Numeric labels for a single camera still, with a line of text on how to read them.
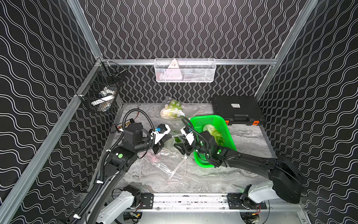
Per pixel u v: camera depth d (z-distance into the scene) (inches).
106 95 29.8
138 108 46.3
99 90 37.1
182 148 28.1
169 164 34.5
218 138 34.4
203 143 23.6
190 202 30.0
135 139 19.6
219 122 40.3
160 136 21.4
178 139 30.9
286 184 17.0
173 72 35.4
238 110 42.9
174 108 41.9
